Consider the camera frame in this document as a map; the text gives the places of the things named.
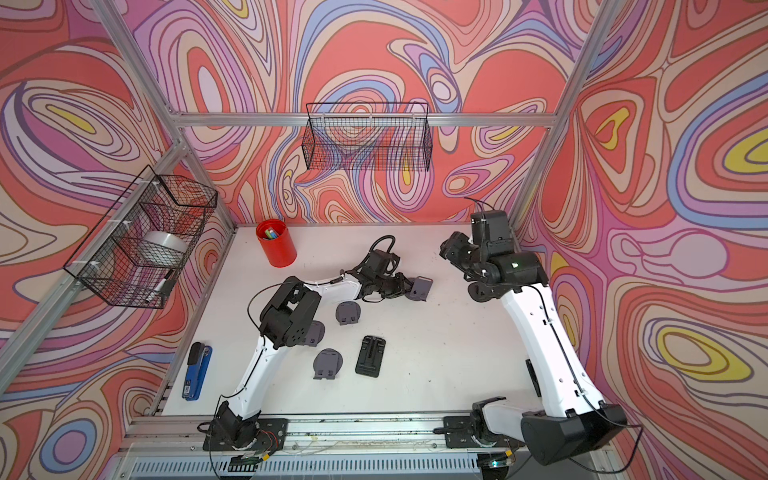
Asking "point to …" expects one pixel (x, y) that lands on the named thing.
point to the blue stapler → (198, 363)
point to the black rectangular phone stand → (370, 356)
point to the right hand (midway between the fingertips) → (448, 257)
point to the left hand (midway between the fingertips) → (418, 291)
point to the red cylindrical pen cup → (277, 243)
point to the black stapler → (534, 378)
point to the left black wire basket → (130, 259)
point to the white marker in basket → (155, 291)
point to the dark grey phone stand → (482, 293)
